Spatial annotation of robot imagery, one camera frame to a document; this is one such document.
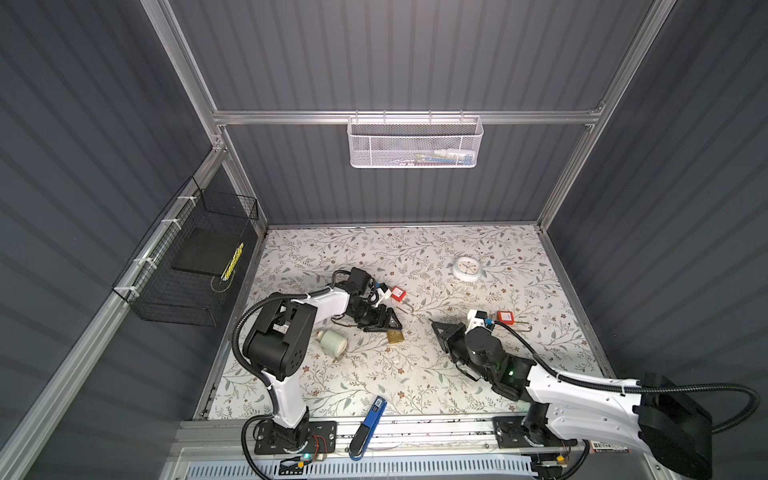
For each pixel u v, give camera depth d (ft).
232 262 2.41
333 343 2.71
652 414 1.40
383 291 2.91
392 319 2.77
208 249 2.48
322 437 2.37
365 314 2.65
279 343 1.63
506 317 3.07
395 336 2.97
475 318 2.49
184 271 2.34
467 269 3.42
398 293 3.24
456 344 2.31
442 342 2.33
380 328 2.66
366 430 2.32
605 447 2.32
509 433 2.40
